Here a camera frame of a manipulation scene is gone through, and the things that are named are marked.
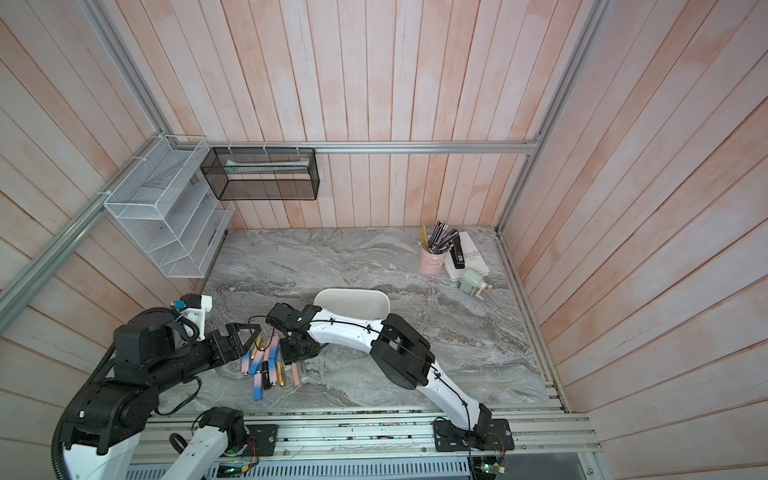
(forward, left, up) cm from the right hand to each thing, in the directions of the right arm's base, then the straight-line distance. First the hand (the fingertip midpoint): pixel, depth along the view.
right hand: (292, 359), depth 86 cm
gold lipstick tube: (-4, +3, 0) cm, 5 cm away
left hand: (-5, +2, +26) cm, 27 cm away
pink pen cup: (+32, -43, +6) cm, 54 cm away
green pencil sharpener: (+25, -56, +4) cm, 62 cm away
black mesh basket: (+55, +15, +26) cm, 63 cm away
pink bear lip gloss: (-4, -2, 0) cm, 5 cm away
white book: (+40, -60, -1) cm, 72 cm away
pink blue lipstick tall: (0, +5, +1) cm, 6 cm away
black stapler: (+39, -53, +3) cm, 66 cm away
